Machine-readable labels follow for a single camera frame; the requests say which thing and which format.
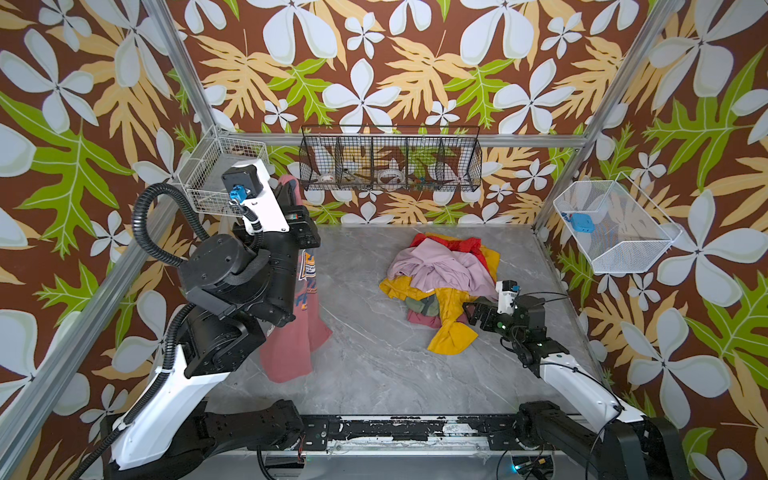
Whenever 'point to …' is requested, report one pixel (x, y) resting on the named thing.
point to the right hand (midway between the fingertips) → (473, 305)
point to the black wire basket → (396, 157)
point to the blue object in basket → (582, 223)
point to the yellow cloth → (456, 333)
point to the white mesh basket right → (617, 227)
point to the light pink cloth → (432, 264)
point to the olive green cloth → (428, 306)
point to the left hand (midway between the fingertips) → (285, 188)
